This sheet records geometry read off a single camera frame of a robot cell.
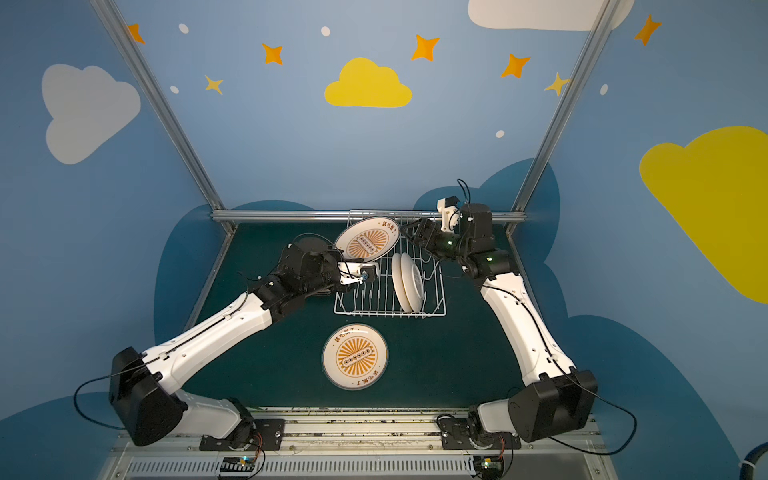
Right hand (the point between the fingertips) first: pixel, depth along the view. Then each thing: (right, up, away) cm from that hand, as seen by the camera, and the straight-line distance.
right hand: (413, 231), depth 73 cm
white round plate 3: (-4, -9, +15) cm, 18 cm away
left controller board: (-44, -58, 0) cm, 73 cm away
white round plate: (-16, -36, +14) cm, 42 cm away
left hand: (-14, -4, +2) cm, 15 cm away
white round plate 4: (+1, -14, +15) cm, 21 cm away
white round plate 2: (-12, -1, +9) cm, 15 cm away
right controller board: (+19, -59, 0) cm, 62 cm away
